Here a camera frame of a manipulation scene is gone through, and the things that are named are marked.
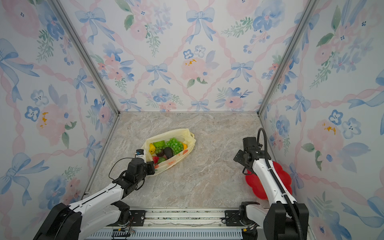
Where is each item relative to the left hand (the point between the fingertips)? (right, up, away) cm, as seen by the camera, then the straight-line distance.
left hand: (155, 161), depth 88 cm
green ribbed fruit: (+3, 0, +2) cm, 4 cm away
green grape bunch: (+12, +8, +7) cm, 16 cm away
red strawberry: (-1, +1, +3) cm, 3 cm away
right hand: (+52, +1, -5) cm, 52 cm away
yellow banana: (+17, +7, +10) cm, 21 cm away
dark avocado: (+7, +4, +6) cm, 10 cm away
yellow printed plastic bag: (+17, +15, +10) cm, 24 cm away
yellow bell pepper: (-4, +7, +6) cm, 10 cm away
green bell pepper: (+1, +9, +9) cm, 13 cm away
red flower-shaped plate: (+57, -11, -2) cm, 58 cm away
